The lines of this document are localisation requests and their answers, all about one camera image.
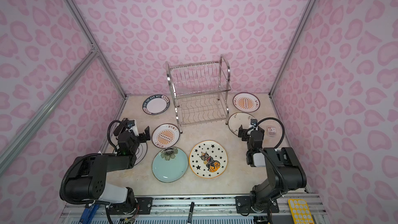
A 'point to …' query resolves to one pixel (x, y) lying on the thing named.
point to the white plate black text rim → (156, 104)
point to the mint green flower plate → (169, 164)
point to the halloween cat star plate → (208, 159)
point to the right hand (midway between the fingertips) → (251, 124)
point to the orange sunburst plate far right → (246, 102)
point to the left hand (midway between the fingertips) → (141, 125)
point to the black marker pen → (190, 212)
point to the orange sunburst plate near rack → (165, 135)
